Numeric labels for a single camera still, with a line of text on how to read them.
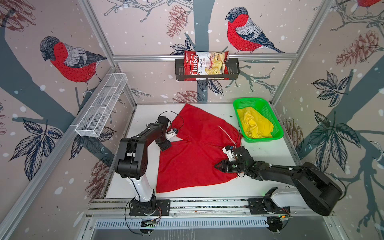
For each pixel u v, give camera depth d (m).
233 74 0.94
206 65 0.88
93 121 0.71
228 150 0.81
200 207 0.75
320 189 0.43
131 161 0.50
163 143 0.84
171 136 0.89
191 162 0.87
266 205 0.67
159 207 0.73
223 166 0.78
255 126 0.94
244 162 0.68
